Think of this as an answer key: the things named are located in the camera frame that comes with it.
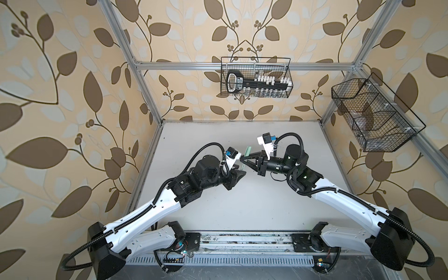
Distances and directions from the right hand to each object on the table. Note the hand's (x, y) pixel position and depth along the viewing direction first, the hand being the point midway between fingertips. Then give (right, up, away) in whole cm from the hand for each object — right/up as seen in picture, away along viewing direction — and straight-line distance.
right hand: (240, 159), depth 66 cm
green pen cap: (+3, +4, -3) cm, 5 cm away
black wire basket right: (+59, +15, +6) cm, 61 cm away
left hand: (0, -3, +2) cm, 4 cm away
